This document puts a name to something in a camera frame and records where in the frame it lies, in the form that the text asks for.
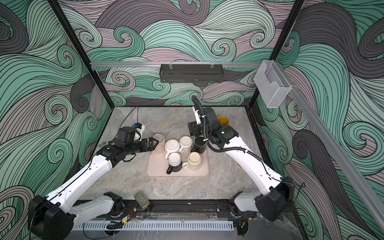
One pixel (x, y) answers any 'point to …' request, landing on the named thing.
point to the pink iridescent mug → (161, 147)
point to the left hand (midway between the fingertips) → (152, 141)
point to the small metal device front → (144, 203)
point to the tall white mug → (186, 143)
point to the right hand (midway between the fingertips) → (195, 123)
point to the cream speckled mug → (194, 161)
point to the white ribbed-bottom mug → (171, 146)
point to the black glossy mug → (200, 145)
